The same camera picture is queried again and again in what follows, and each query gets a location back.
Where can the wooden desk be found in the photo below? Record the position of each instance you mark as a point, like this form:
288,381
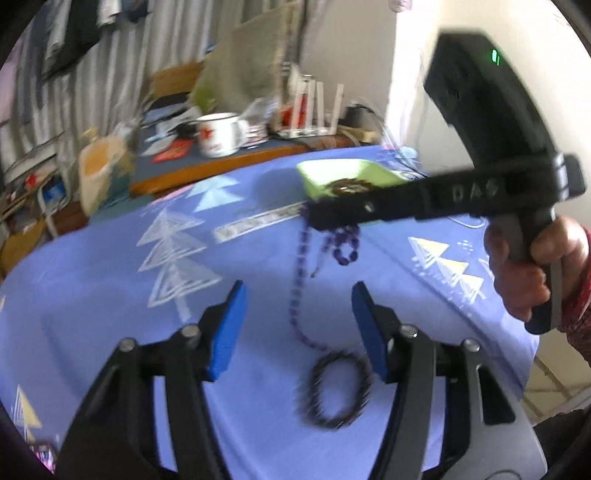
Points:
258,157

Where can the blue printed tablecloth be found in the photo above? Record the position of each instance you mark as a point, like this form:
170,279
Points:
115,300

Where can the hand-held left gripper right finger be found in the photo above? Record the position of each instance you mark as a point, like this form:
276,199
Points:
369,332

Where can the cardboard box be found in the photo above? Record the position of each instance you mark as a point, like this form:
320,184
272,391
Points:
178,81

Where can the person's right forearm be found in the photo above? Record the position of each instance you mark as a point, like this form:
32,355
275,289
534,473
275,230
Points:
579,318

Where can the clear plastic snack bag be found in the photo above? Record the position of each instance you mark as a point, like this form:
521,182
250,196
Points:
258,127

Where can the white enamel mug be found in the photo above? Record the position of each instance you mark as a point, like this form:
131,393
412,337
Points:
217,138

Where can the white router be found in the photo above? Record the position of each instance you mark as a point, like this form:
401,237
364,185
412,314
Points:
304,133

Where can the grey-green cloth cover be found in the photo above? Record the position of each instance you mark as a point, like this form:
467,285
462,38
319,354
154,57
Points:
249,60

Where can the person's leg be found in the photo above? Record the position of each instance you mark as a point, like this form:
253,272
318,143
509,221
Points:
558,447

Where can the red envelope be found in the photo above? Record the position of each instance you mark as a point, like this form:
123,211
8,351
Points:
173,151

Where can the green plastic tray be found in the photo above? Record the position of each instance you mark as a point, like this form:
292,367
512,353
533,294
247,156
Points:
314,177

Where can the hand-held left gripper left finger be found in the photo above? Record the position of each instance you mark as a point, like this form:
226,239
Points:
226,332

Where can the beige power strip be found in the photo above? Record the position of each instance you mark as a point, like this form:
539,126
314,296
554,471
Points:
367,134

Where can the black charger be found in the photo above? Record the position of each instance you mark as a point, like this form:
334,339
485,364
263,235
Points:
356,115

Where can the tan sack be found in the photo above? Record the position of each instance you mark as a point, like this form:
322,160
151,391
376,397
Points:
104,175

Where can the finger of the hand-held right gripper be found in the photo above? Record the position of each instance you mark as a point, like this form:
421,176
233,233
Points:
369,205

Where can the person's right hand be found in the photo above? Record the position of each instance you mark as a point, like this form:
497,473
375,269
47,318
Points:
517,281

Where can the grey curtain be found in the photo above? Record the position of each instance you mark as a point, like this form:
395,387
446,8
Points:
138,50

